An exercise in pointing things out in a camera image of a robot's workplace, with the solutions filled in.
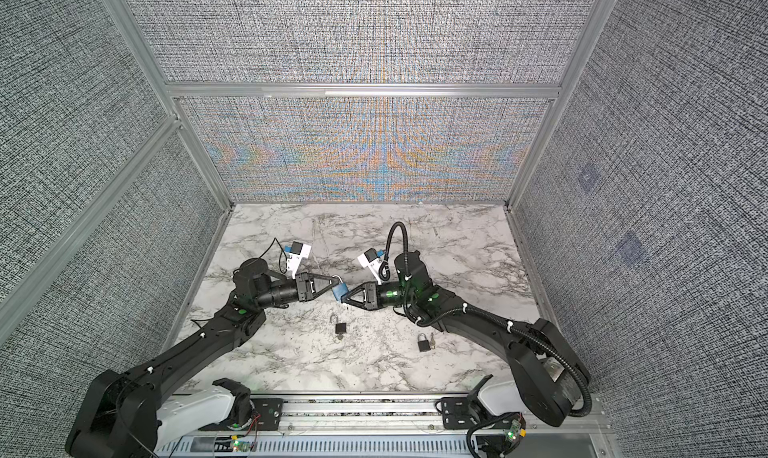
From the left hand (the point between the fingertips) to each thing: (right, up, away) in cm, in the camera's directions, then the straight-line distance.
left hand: (337, 284), depth 73 cm
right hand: (+2, -4, 0) cm, 4 cm away
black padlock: (-1, -16, +15) cm, 22 cm away
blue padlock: (+1, -1, 0) cm, 1 cm away
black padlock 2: (+23, -19, +12) cm, 32 cm away
